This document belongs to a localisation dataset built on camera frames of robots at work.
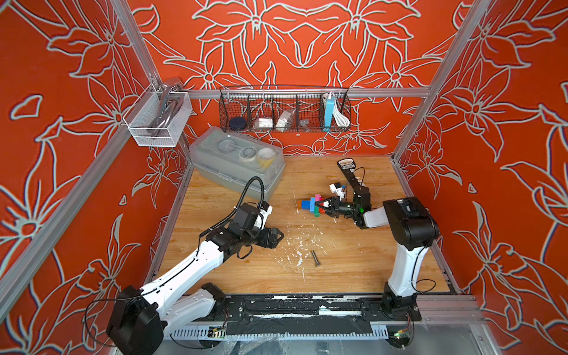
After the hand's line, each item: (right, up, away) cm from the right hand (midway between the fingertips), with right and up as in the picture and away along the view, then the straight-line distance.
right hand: (315, 207), depth 90 cm
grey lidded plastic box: (-36, +20, +5) cm, 41 cm away
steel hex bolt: (0, -20, -7) cm, 22 cm away
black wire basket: (-13, +43, +8) cm, 46 cm away
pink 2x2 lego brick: (+1, +4, +2) cm, 5 cm away
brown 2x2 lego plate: (-6, +1, +2) cm, 7 cm away
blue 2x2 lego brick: (-4, +1, +1) cm, 4 cm away
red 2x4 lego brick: (+3, -1, -2) cm, 3 cm away
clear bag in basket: (-12, +36, 0) cm, 38 cm away
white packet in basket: (-21, +34, -3) cm, 40 cm away
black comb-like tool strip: (+22, +19, +25) cm, 38 cm away
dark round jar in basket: (-33, +35, +1) cm, 48 cm away
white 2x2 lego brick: (+5, +2, -1) cm, 5 cm away
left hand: (-16, -7, -11) cm, 21 cm away
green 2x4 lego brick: (+1, -2, -1) cm, 2 cm away
